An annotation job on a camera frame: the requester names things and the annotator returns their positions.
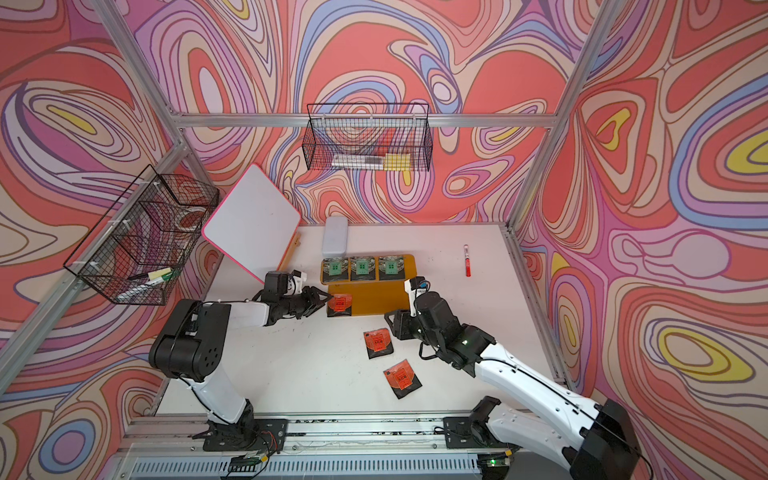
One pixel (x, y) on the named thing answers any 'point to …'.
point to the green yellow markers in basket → (160, 275)
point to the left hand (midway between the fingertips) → (330, 299)
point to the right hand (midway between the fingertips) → (395, 323)
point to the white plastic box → (335, 236)
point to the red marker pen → (468, 272)
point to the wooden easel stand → (295, 241)
